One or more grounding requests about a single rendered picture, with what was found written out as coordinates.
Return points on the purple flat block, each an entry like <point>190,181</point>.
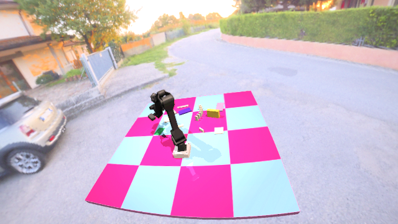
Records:
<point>186,110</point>

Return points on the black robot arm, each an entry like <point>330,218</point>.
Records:
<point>166,100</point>

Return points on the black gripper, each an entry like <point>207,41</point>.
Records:
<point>157,114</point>

